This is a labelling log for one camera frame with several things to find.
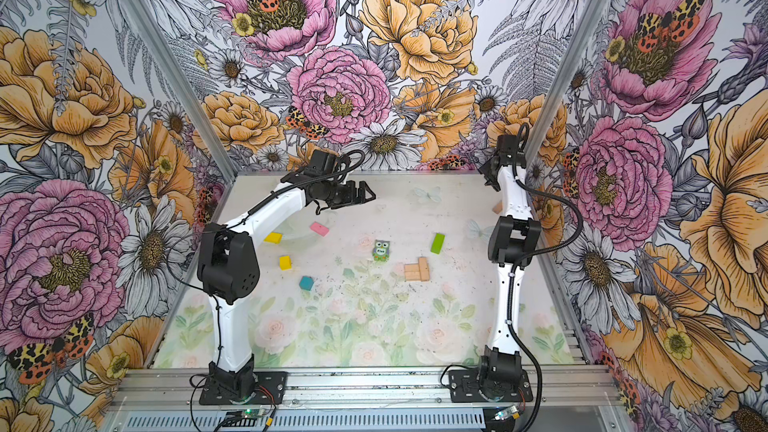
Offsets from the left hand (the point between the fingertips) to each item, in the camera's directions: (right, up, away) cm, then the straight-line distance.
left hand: (363, 205), depth 93 cm
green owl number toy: (+5, -15, +6) cm, 17 cm away
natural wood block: (+48, -1, +20) cm, 52 cm away
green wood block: (+24, -13, +10) cm, 29 cm away
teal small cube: (-17, -23, 0) cm, 29 cm away
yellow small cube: (-24, -18, +2) cm, 30 cm away
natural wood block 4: (+19, -20, +1) cm, 27 cm away
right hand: (+43, +9, +15) cm, 46 cm away
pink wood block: (-16, -9, +12) cm, 22 cm away
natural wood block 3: (+15, -22, +1) cm, 27 cm away
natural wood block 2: (+15, -20, +2) cm, 25 cm away
